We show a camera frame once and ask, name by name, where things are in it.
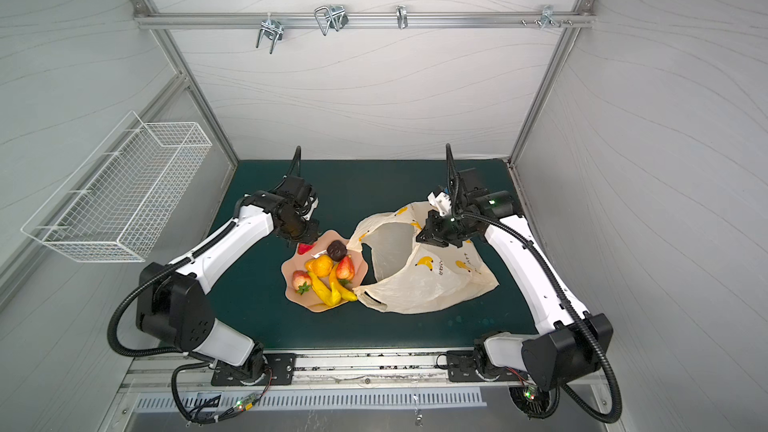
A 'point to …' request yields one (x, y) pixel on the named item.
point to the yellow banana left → (329, 297)
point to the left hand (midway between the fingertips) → (314, 230)
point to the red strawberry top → (303, 248)
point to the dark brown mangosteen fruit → (337, 250)
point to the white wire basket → (118, 201)
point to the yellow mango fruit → (320, 265)
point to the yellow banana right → (345, 293)
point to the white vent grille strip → (218, 403)
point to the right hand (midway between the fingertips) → (423, 231)
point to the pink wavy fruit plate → (311, 300)
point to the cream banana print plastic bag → (413, 277)
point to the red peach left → (301, 281)
